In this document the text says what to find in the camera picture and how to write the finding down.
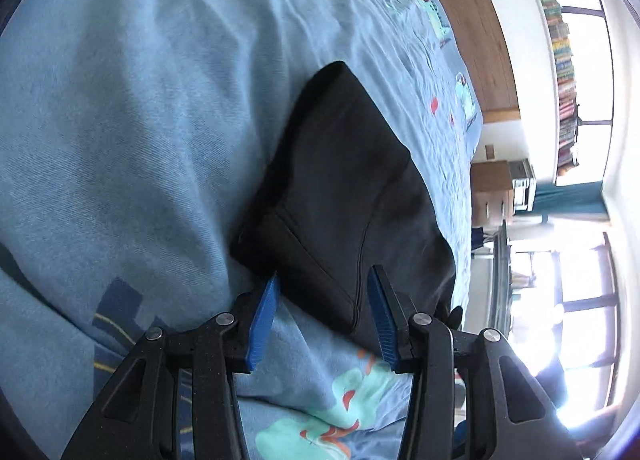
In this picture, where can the blue printed blanket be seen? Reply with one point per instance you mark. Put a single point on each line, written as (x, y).
(150, 115)

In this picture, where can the teal curtain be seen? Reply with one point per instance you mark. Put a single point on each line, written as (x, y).
(570, 200)

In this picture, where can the grey desk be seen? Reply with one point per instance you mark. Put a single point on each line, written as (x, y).
(500, 280)

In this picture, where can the wooden dresser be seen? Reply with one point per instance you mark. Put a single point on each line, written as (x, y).
(492, 190)

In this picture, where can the wooden headboard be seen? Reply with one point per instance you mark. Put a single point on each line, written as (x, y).
(480, 40)

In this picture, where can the wall socket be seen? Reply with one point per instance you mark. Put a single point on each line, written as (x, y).
(489, 152)

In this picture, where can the dark bag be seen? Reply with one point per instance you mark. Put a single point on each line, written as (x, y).
(478, 237)

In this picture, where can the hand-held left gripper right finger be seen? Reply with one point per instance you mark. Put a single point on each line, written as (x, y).
(382, 327)

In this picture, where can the row of books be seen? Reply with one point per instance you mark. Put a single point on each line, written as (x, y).
(562, 65)

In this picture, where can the black pants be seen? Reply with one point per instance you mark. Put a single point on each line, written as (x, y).
(340, 190)

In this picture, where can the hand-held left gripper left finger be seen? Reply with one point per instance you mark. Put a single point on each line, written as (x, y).
(262, 327)

